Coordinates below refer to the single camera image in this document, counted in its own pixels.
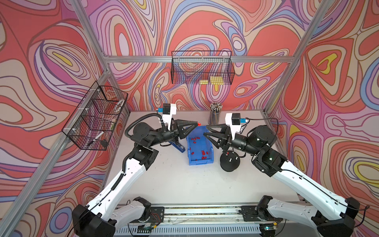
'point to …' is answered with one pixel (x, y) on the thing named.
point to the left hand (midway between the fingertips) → (197, 128)
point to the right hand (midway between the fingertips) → (204, 134)
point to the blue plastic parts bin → (199, 148)
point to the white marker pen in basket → (91, 142)
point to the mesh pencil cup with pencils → (215, 108)
